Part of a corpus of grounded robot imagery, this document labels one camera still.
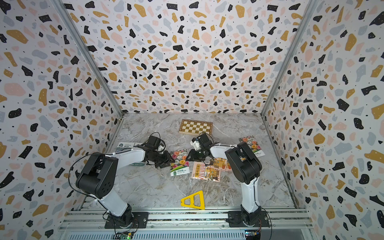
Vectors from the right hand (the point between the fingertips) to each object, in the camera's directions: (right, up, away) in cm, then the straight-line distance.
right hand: (188, 159), depth 94 cm
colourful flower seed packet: (-6, -2, 0) cm, 6 cm away
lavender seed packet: (-46, +7, +7) cm, 47 cm away
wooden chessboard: (+4, +20, +15) cm, 25 cm away
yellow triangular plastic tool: (+3, -19, -15) cm, 25 cm away
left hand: (-8, -1, -3) cm, 8 cm away
